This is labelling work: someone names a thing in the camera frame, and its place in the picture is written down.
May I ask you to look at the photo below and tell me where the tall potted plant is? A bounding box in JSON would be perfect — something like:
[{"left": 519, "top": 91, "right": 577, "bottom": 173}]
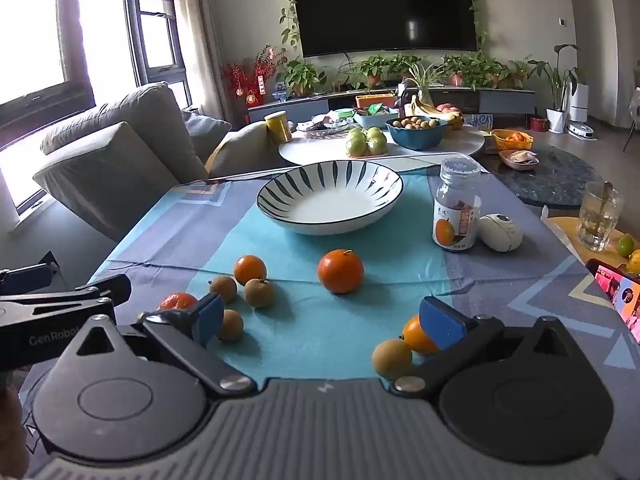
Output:
[{"left": 527, "top": 44, "right": 581, "bottom": 133}]

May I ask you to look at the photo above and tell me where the heap of longans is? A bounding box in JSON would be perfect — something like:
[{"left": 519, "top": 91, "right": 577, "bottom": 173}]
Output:
[{"left": 391, "top": 116, "right": 441, "bottom": 131}]

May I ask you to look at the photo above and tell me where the white round coffee table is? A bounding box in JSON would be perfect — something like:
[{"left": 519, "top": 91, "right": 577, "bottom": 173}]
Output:
[{"left": 278, "top": 122, "right": 486, "bottom": 168}]

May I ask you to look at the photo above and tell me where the glass mug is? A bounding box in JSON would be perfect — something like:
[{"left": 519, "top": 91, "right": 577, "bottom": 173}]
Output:
[{"left": 576, "top": 181, "right": 625, "bottom": 253}]

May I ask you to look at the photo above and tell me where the pink dish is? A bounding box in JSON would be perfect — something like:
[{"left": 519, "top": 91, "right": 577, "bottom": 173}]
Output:
[{"left": 498, "top": 149, "right": 541, "bottom": 171}]

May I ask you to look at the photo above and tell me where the hanging vine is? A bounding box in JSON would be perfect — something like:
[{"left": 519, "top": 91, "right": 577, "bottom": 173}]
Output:
[
  {"left": 467, "top": 0, "right": 488, "bottom": 48},
  {"left": 280, "top": 0, "right": 306, "bottom": 51}
]

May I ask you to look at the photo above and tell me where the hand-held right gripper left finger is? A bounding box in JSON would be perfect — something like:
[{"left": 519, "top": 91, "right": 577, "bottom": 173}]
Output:
[{"left": 65, "top": 294, "right": 254, "bottom": 397}]

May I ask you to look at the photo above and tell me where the yellow side table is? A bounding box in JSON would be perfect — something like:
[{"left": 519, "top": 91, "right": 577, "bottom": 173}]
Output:
[{"left": 545, "top": 216, "right": 640, "bottom": 271}]

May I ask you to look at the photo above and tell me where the small dark-topped orange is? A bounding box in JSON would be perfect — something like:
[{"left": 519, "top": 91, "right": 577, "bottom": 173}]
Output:
[{"left": 234, "top": 255, "right": 268, "bottom": 287}]

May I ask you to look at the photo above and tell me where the glass dish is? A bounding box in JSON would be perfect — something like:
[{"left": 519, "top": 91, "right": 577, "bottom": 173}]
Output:
[{"left": 302, "top": 121, "right": 351, "bottom": 141}]

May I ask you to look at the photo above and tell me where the pack of green apples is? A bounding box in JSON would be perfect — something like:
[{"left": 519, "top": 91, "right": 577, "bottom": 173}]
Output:
[{"left": 345, "top": 126, "right": 389, "bottom": 157}]

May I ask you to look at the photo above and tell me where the reddish mandarin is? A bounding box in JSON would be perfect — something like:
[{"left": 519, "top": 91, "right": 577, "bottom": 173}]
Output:
[{"left": 159, "top": 292, "right": 198, "bottom": 312}]

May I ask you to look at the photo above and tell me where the beige curtain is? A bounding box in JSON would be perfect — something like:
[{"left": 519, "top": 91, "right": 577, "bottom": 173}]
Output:
[{"left": 170, "top": 0, "right": 236, "bottom": 126}]

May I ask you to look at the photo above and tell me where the wall-mounted television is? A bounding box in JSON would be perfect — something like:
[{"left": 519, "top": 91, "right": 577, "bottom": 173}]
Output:
[{"left": 290, "top": 0, "right": 478, "bottom": 59}]

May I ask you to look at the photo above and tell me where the striped white ceramic bowl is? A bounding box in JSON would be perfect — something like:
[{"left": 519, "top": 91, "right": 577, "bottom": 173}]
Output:
[{"left": 256, "top": 160, "right": 405, "bottom": 237}]

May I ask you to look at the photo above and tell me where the smartphone with lit screen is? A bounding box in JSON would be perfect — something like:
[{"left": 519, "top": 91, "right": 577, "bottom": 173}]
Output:
[{"left": 586, "top": 258, "right": 640, "bottom": 343}]

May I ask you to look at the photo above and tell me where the orange box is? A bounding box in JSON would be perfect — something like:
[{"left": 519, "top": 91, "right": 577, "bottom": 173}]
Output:
[{"left": 356, "top": 93, "right": 397, "bottom": 111}]

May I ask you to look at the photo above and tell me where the white egg-shaped device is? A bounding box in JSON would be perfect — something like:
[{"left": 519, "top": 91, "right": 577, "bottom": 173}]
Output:
[{"left": 477, "top": 213, "right": 525, "bottom": 252}]

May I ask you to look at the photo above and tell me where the dark marble round table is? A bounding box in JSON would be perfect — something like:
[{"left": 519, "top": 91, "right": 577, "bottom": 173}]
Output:
[{"left": 475, "top": 142, "right": 606, "bottom": 208}]

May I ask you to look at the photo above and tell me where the brown longan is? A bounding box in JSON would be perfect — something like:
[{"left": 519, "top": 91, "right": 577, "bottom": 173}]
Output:
[
  {"left": 243, "top": 278, "right": 276, "bottom": 309},
  {"left": 371, "top": 338, "right": 414, "bottom": 380},
  {"left": 209, "top": 275, "right": 238, "bottom": 305},
  {"left": 217, "top": 309, "right": 245, "bottom": 342}
]

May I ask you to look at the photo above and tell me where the yellowish orange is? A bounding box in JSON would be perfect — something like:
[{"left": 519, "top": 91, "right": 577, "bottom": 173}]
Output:
[{"left": 401, "top": 314, "right": 441, "bottom": 356}]

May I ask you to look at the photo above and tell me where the spider plant in vase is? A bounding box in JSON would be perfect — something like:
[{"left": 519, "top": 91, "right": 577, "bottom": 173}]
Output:
[{"left": 402, "top": 62, "right": 448, "bottom": 108}]

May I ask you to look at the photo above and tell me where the red berry decoration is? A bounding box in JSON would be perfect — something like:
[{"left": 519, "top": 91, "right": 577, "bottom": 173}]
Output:
[{"left": 220, "top": 46, "right": 281, "bottom": 108}]

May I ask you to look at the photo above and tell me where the bunch of bananas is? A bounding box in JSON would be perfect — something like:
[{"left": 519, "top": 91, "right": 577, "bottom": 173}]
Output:
[{"left": 410, "top": 95, "right": 463, "bottom": 123}]

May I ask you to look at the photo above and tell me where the blue fruit bowl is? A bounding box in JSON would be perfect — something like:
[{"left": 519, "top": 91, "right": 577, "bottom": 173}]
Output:
[{"left": 385, "top": 116, "right": 449, "bottom": 151}]

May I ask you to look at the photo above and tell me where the orange plastic basket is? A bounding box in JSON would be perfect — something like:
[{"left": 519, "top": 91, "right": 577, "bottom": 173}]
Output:
[{"left": 491, "top": 129, "right": 535, "bottom": 152}]

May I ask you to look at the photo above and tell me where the grey television cabinet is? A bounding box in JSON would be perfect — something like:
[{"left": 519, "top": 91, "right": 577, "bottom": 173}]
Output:
[{"left": 247, "top": 87, "right": 536, "bottom": 126}]

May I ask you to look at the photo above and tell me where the narrow dark-framed window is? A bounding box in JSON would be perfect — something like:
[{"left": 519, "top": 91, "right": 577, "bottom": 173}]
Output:
[{"left": 122, "top": 0, "right": 193, "bottom": 111}]

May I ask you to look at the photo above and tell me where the grey sofa cushion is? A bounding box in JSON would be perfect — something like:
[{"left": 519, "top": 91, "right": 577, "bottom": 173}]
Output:
[{"left": 182, "top": 110, "right": 233, "bottom": 163}]

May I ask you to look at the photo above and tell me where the potted pothos plant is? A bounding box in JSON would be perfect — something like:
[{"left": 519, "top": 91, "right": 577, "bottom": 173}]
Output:
[
  {"left": 442, "top": 55, "right": 508, "bottom": 88},
  {"left": 387, "top": 54, "right": 421, "bottom": 81},
  {"left": 285, "top": 57, "right": 326, "bottom": 97},
  {"left": 357, "top": 55, "right": 388, "bottom": 88},
  {"left": 507, "top": 57, "right": 533, "bottom": 90}
]

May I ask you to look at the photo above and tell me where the white tower appliance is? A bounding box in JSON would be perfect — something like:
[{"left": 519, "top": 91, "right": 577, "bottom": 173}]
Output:
[{"left": 567, "top": 84, "right": 590, "bottom": 123}]

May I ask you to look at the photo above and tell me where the large orange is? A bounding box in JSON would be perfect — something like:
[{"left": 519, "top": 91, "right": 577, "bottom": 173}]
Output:
[{"left": 317, "top": 249, "right": 365, "bottom": 295}]

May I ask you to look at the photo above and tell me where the glass jar with orange label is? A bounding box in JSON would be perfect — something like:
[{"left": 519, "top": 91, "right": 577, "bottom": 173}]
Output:
[{"left": 432, "top": 157, "right": 482, "bottom": 252}]

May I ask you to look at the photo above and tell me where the spoon in mug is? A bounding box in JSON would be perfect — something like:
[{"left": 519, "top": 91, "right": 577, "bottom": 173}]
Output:
[{"left": 595, "top": 181, "right": 615, "bottom": 233}]

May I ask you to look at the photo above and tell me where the large window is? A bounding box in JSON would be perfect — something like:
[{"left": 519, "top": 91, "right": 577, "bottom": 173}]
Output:
[{"left": 0, "top": 0, "right": 96, "bottom": 161}]

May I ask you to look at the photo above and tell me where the light blue basket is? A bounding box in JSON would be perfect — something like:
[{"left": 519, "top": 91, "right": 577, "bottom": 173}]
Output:
[{"left": 352, "top": 107, "right": 401, "bottom": 129}]

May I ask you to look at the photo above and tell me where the person's left forearm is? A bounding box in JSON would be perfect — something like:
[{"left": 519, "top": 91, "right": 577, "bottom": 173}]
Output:
[{"left": 0, "top": 372, "right": 31, "bottom": 480}]

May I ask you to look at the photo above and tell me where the gold metal can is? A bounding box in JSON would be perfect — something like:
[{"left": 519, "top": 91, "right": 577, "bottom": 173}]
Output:
[{"left": 264, "top": 111, "right": 293, "bottom": 147}]

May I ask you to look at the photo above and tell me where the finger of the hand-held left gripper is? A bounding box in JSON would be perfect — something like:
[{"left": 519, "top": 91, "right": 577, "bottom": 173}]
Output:
[
  {"left": 0, "top": 274, "right": 132, "bottom": 312},
  {"left": 0, "top": 262, "right": 56, "bottom": 296}
]

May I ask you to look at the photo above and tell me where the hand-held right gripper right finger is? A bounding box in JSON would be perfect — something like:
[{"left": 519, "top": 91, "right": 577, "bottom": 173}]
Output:
[{"left": 392, "top": 296, "right": 577, "bottom": 398}]

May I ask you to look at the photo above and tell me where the grey fabric sofa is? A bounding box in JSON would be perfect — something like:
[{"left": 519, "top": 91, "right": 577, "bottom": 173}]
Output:
[{"left": 32, "top": 81, "right": 281, "bottom": 243}]

